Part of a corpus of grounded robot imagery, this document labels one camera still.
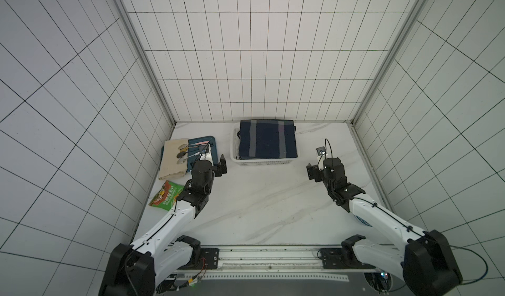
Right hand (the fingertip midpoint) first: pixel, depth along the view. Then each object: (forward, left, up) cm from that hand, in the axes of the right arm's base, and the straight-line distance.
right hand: (314, 160), depth 86 cm
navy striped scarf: (+12, +22, 0) cm, 24 cm away
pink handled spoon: (+13, +67, -11) cm, 70 cm away
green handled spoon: (+8, +67, -11) cm, 68 cm away
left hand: (-4, +46, +3) cm, 46 cm away
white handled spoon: (+4, +66, -11) cm, 67 cm away
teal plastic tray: (+9, +59, -7) cm, 60 cm away
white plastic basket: (+7, +38, -5) cm, 39 cm away
